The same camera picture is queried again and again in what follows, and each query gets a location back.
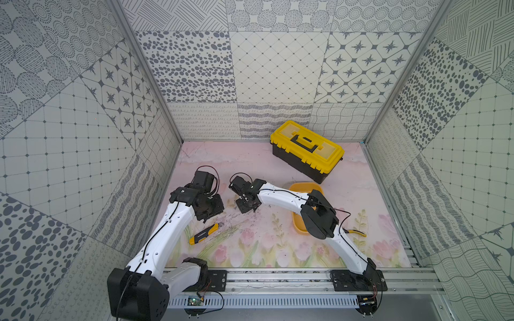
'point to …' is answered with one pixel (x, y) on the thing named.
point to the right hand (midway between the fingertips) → (248, 206)
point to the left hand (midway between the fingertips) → (219, 206)
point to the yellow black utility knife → (199, 237)
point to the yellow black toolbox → (305, 150)
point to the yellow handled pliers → (354, 231)
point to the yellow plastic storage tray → (306, 187)
